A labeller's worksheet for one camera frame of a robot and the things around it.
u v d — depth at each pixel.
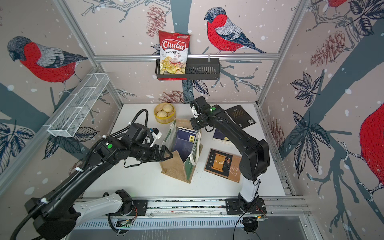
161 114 1.07
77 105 0.78
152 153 0.59
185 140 0.86
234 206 0.73
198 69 1.07
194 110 0.74
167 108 1.10
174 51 0.83
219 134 1.00
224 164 0.87
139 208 0.73
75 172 0.41
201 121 0.68
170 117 1.07
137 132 0.51
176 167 0.82
